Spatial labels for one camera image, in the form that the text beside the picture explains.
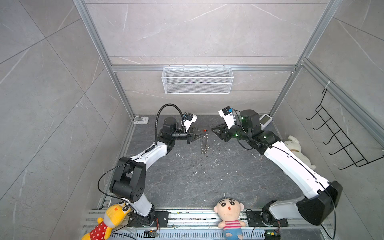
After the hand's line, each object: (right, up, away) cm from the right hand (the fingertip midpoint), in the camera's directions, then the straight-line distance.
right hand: (216, 127), depth 72 cm
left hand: (-4, -3, +4) cm, 6 cm away
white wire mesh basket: (-9, +33, +28) cm, 44 cm away
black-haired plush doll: (+5, -39, -3) cm, 39 cm away
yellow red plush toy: (-49, -41, -3) cm, 64 cm away
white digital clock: (+43, +5, +39) cm, 58 cm away
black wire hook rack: (+55, -13, -14) cm, 58 cm away
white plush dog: (+52, -12, +19) cm, 57 cm away
